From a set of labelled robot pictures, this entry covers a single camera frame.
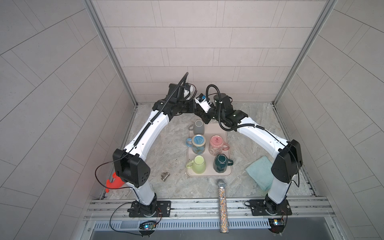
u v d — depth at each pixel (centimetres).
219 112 61
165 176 80
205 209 72
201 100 66
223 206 69
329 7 71
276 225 68
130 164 42
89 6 70
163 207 71
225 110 61
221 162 77
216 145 82
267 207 64
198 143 81
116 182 47
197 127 92
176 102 59
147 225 64
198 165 76
